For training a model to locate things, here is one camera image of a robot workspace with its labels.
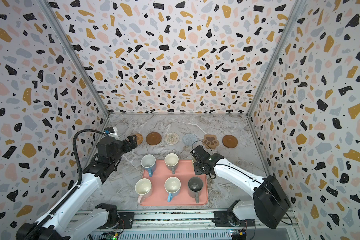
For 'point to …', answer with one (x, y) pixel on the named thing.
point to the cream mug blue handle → (172, 186)
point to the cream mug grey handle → (171, 161)
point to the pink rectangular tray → (183, 188)
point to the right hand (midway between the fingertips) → (198, 165)
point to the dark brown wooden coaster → (153, 138)
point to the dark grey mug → (195, 187)
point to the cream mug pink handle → (143, 188)
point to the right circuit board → (241, 235)
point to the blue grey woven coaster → (189, 139)
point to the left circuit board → (112, 236)
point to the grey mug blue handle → (148, 162)
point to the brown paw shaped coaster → (210, 141)
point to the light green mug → (193, 159)
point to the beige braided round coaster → (171, 138)
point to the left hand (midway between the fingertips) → (130, 135)
